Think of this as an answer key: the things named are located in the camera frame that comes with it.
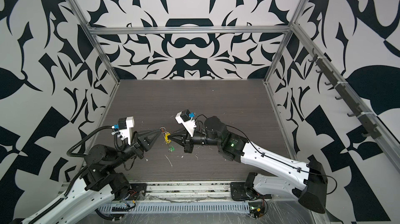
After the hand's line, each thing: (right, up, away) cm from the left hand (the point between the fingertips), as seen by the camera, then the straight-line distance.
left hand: (160, 130), depth 56 cm
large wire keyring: (+1, 0, +2) cm, 2 cm away
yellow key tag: (+1, -3, +3) cm, 5 cm away
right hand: (+3, -3, +3) cm, 5 cm away
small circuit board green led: (+39, -39, +15) cm, 57 cm away
